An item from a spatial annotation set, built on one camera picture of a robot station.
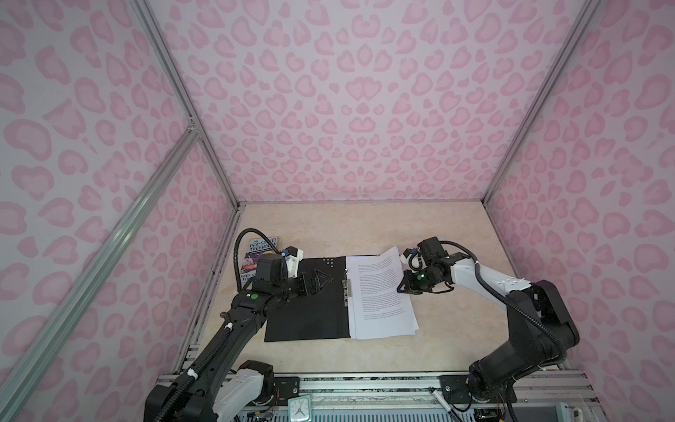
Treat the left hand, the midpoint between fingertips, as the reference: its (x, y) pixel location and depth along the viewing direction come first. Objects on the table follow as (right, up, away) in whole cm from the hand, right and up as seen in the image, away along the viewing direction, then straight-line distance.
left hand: (321, 277), depth 79 cm
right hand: (+25, -5, +8) cm, 26 cm away
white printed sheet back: (+18, -12, +9) cm, 24 cm away
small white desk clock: (-5, -33, -10) cm, 34 cm away
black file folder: (-1, -15, +12) cm, 19 cm away
